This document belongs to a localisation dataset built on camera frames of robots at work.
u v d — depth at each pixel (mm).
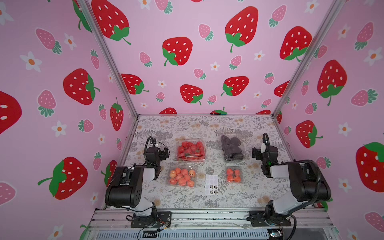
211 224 731
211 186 847
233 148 932
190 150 946
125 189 453
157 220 730
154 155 744
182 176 844
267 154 729
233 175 859
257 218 731
